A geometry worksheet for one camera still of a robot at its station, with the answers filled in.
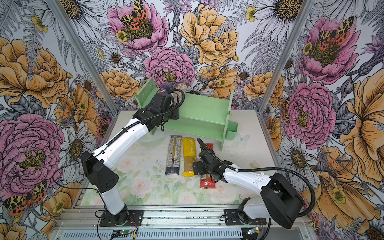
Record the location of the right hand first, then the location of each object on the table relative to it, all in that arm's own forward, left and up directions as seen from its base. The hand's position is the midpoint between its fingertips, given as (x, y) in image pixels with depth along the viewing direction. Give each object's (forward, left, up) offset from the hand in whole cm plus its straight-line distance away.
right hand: (201, 169), depth 86 cm
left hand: (+21, +14, +25) cm, 35 cm away
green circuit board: (-28, +39, -5) cm, 49 cm away
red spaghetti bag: (-5, -2, -2) cm, 6 cm away
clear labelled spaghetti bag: (+10, +17, -2) cm, 20 cm away
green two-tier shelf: (+19, 0, +23) cm, 30 cm away
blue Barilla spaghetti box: (+41, +19, +28) cm, 53 cm away
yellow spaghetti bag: (+12, +7, -2) cm, 14 cm away
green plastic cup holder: (+22, -20, +5) cm, 31 cm away
